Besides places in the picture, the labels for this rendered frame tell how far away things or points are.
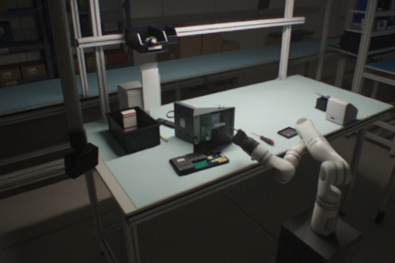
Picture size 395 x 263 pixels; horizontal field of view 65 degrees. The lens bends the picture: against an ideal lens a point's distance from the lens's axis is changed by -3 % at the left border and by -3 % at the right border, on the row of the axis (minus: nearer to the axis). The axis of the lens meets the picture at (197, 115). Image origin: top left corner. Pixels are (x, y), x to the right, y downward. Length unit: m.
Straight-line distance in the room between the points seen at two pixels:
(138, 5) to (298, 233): 4.86
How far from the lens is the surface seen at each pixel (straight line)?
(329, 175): 1.29
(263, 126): 1.95
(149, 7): 5.80
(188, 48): 5.08
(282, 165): 1.45
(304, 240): 1.44
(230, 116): 1.67
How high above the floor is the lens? 1.83
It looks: 24 degrees down
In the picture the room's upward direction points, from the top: straight up
